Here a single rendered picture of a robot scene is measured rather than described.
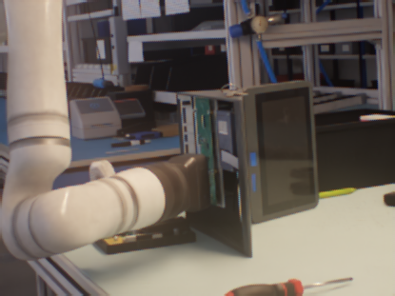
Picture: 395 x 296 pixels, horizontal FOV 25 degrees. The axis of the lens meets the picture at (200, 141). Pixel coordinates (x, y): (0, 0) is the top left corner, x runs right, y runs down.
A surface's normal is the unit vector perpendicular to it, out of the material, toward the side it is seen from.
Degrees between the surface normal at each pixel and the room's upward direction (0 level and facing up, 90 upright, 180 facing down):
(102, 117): 41
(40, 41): 77
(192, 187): 90
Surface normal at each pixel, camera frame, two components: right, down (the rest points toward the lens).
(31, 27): 0.22, -0.15
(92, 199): 0.80, -0.49
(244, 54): 0.37, 0.09
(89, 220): 0.92, -0.16
